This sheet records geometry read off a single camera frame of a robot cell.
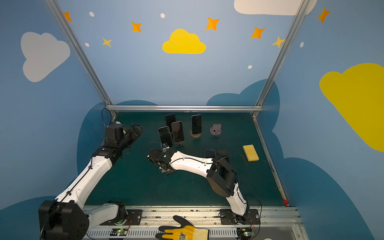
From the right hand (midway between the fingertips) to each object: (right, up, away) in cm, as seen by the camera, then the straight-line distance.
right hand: (170, 163), depth 85 cm
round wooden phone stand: (+15, +15, +22) cm, 30 cm away
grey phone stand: (+30, +19, +21) cm, 41 cm away
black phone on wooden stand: (+16, +23, +20) cm, 34 cm away
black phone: (-3, +27, +15) cm, 31 cm away
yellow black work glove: (+10, -28, -17) cm, 34 cm away
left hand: (-16, +20, -4) cm, 26 cm away
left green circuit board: (-23, -30, -15) cm, 40 cm away
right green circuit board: (+39, -30, -14) cm, 51 cm away
